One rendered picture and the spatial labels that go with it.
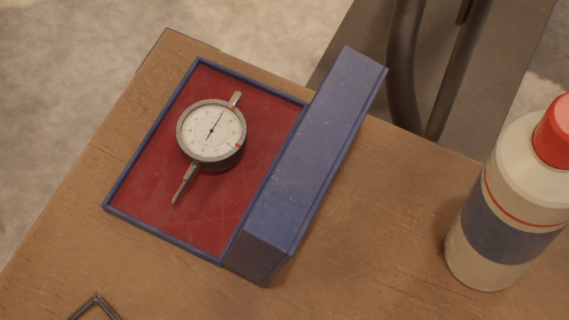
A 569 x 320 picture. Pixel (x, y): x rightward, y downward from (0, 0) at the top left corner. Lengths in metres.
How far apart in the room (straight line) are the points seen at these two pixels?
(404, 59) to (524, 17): 0.59
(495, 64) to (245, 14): 0.41
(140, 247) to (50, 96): 0.67
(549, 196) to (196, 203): 0.29
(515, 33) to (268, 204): 0.88
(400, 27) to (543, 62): 0.57
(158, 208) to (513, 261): 0.28
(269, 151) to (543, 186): 0.27
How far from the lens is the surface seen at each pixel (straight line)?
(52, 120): 1.27
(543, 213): 0.49
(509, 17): 1.36
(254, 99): 0.69
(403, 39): 0.80
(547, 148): 0.46
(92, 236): 0.66
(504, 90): 1.28
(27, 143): 1.26
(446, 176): 0.67
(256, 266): 0.58
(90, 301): 0.63
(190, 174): 0.63
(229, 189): 0.65
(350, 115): 0.56
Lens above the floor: 1.07
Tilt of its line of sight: 64 degrees down
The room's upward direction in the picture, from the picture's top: straight up
